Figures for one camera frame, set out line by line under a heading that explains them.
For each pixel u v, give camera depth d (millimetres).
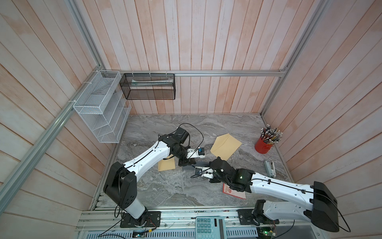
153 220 731
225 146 1019
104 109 713
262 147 931
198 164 793
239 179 554
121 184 429
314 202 412
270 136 858
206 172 657
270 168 893
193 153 662
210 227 701
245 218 736
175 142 610
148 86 1038
